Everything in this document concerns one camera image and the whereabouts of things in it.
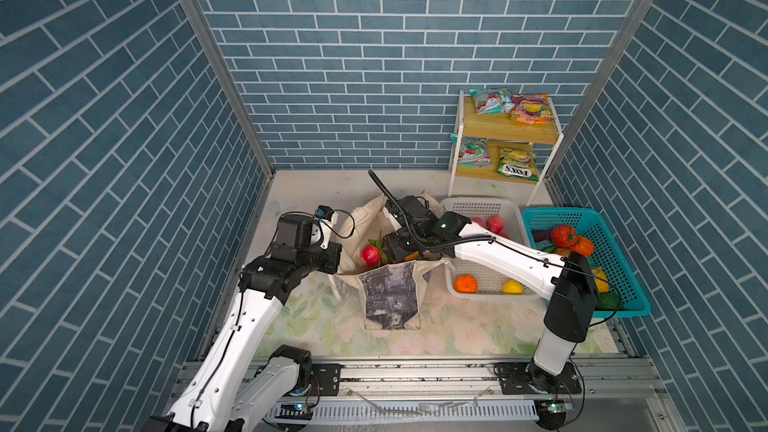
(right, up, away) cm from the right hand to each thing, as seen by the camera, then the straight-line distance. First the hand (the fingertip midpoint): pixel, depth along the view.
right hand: (386, 241), depth 81 cm
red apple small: (+36, +3, +18) cm, 40 cm away
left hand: (-11, 0, -6) cm, 13 cm away
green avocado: (+62, -17, +2) cm, 64 cm away
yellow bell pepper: (+64, -15, +7) cm, 66 cm away
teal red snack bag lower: (+29, +28, +21) cm, 46 cm away
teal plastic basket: (+67, -5, +8) cm, 68 cm away
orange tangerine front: (+23, -13, +4) cm, 26 cm away
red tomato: (+56, 0, +13) cm, 57 cm away
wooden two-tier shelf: (+39, +30, +26) cm, 56 cm away
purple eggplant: (+50, 0, +17) cm, 53 cm away
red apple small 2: (+31, +4, +21) cm, 38 cm away
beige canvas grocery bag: (+2, -12, -7) cm, 14 cm away
